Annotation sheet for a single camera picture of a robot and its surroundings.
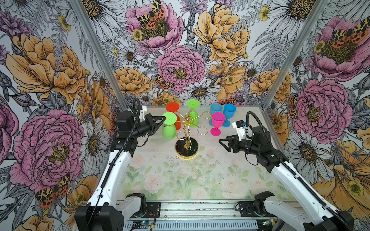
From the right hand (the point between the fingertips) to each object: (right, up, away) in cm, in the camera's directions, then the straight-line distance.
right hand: (223, 144), depth 74 cm
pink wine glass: (+1, +12, +20) cm, 23 cm away
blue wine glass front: (+1, +21, +30) cm, 37 cm away
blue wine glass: (+10, +19, +25) cm, 33 cm away
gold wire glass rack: (-19, -5, +20) cm, 28 cm away
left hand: (-28, +12, -3) cm, 31 cm away
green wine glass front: (-28, +7, +4) cm, 30 cm away
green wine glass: (-14, +13, +14) cm, 24 cm away
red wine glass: (-26, +19, +5) cm, 33 cm away
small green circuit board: (-41, -38, -3) cm, 56 cm away
